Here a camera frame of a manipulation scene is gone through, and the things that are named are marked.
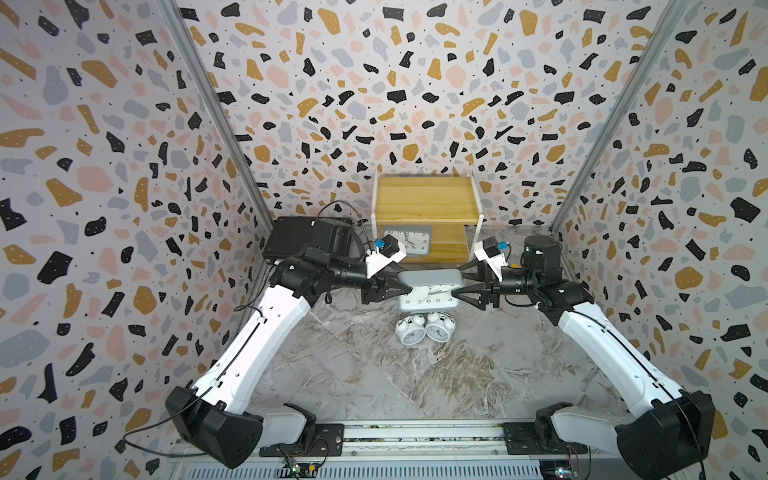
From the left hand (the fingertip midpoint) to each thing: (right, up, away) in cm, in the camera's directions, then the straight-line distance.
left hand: (407, 280), depth 65 cm
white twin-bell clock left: (+1, -16, +21) cm, 27 cm away
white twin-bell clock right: (+10, -15, +21) cm, 28 cm away
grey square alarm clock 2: (+5, -2, +1) cm, 6 cm away
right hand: (+11, -1, +4) cm, 12 cm away
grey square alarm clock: (+3, +10, +24) cm, 26 cm away
